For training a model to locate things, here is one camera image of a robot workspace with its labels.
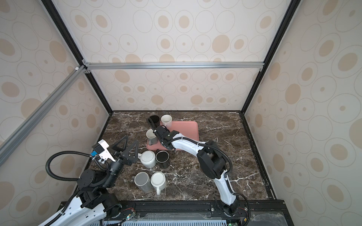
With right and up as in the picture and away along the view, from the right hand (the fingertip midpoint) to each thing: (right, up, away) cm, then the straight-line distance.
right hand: (178, 137), depth 95 cm
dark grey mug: (-18, -21, -22) cm, 35 cm away
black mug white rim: (-9, -11, -11) cm, 18 cm away
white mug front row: (-10, -22, -19) cm, 31 cm away
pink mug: (-9, +12, +10) cm, 18 cm away
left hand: (-15, +2, -38) cm, 41 cm away
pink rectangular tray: (+8, +6, +17) cm, 19 cm away
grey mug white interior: (-17, -1, -3) cm, 17 cm away
